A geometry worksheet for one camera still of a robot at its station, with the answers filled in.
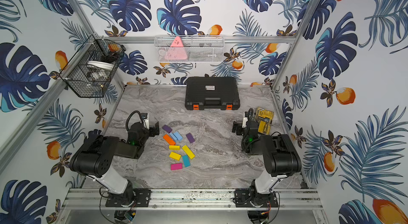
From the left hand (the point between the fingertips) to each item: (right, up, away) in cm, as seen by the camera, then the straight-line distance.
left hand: (149, 120), depth 94 cm
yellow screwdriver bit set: (+70, +1, +5) cm, 70 cm away
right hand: (+57, -1, +3) cm, 57 cm away
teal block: (+23, -22, -7) cm, 32 cm away
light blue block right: (+17, -9, +1) cm, 19 cm away
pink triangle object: (+17, +40, -4) cm, 43 cm away
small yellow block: (+16, -15, -4) cm, 22 cm away
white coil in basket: (-19, +29, -15) cm, 38 cm away
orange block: (+12, -12, 0) cm, 18 cm away
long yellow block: (+24, -17, -4) cm, 30 cm away
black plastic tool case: (+38, +17, +15) cm, 45 cm away
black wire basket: (-34, +29, -2) cm, 44 cm away
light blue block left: (+15, -10, -1) cm, 18 cm away
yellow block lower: (+17, -19, -6) cm, 26 cm away
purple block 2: (+24, -11, +1) cm, 27 cm away
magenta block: (+18, -24, -9) cm, 31 cm away
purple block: (+9, -6, +3) cm, 11 cm away
